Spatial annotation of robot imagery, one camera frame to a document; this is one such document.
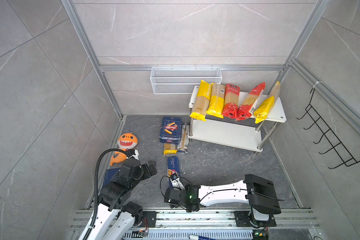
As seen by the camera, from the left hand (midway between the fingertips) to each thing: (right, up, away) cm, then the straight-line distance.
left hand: (148, 161), depth 73 cm
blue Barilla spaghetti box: (+11, -7, +16) cm, 20 cm away
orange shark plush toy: (-19, +8, +23) cm, 31 cm away
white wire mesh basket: (+16, +49, +26) cm, 58 cm away
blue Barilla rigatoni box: (+9, +16, +29) cm, 34 cm away
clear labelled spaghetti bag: (+18, +7, +28) cm, 35 cm away
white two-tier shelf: (+60, +13, +30) cm, 69 cm away
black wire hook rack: (+85, +6, -12) cm, 86 cm away
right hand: (+13, -19, +6) cm, 24 cm away
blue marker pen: (+23, -34, -5) cm, 41 cm away
